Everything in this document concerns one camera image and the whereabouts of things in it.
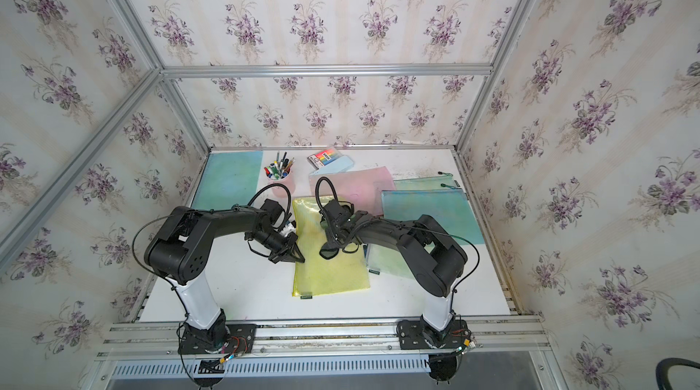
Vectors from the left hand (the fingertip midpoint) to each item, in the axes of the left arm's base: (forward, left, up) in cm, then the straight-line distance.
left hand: (304, 260), depth 87 cm
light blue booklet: (+43, -12, 0) cm, 45 cm away
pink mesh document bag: (+29, -20, -1) cm, 36 cm away
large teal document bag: (+21, -54, -1) cm, 58 cm away
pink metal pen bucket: (+29, +11, +9) cm, 32 cm away
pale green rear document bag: (+32, -48, 0) cm, 57 cm away
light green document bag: (0, -26, -1) cm, 26 cm away
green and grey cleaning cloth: (+2, -7, 0) cm, 7 cm away
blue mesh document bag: (+35, +35, -1) cm, 49 cm away
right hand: (+8, -11, 0) cm, 13 cm away
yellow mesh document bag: (-5, -4, -1) cm, 6 cm away
